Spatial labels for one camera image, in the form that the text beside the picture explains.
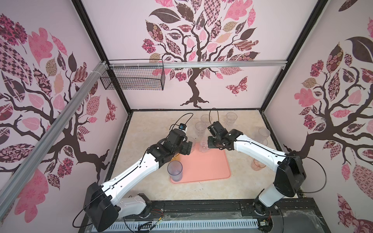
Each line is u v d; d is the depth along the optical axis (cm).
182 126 67
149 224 71
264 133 100
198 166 90
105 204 37
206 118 110
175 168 87
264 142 94
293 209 74
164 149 55
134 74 95
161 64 90
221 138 62
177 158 92
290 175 43
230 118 108
